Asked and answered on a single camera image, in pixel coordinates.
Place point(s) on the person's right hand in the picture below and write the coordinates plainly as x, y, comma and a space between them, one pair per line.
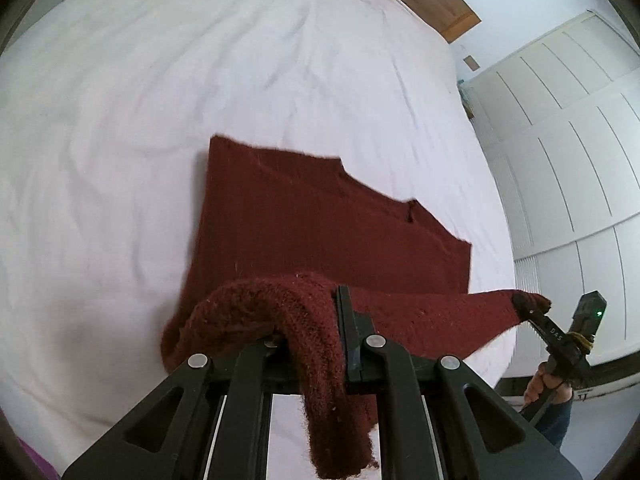
542, 385

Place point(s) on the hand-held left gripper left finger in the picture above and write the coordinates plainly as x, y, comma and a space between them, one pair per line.
245, 375

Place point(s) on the dark red knitted sweater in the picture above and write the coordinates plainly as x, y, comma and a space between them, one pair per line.
325, 240

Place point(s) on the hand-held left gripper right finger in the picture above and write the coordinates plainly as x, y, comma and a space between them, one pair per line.
390, 375

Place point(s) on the person's right forearm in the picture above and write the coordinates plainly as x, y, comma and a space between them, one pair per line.
555, 425

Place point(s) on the white louvered panel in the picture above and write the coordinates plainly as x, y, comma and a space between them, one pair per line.
529, 280

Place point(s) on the white bed sheet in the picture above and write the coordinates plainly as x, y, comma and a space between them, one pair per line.
200, 85

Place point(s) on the white wardrobe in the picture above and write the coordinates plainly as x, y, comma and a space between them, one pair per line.
565, 135

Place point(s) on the teal clutter on nightstand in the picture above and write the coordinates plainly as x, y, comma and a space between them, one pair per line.
464, 91

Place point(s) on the wooden nightstand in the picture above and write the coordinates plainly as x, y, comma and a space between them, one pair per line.
470, 110

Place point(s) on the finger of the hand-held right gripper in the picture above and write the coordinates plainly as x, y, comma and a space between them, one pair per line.
552, 332

